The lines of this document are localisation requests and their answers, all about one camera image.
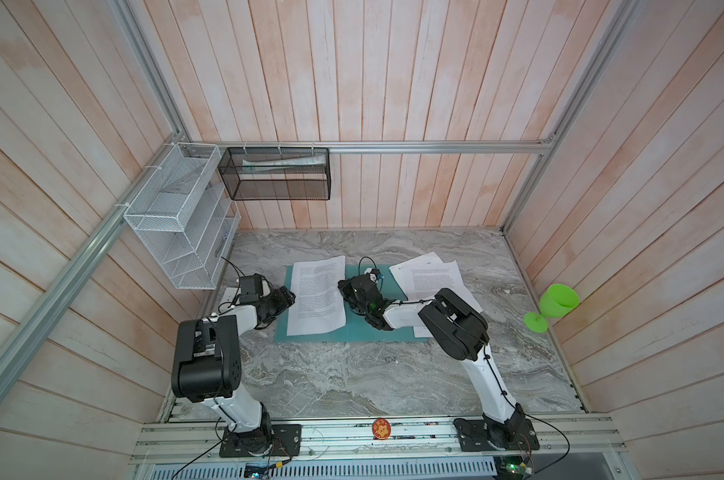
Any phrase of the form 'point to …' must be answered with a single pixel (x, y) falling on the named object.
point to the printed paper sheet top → (316, 303)
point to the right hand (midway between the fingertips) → (333, 280)
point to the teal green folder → (358, 327)
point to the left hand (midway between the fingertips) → (289, 304)
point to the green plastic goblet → (556, 301)
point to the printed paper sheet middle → (424, 282)
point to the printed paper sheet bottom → (424, 260)
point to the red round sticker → (381, 428)
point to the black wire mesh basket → (277, 173)
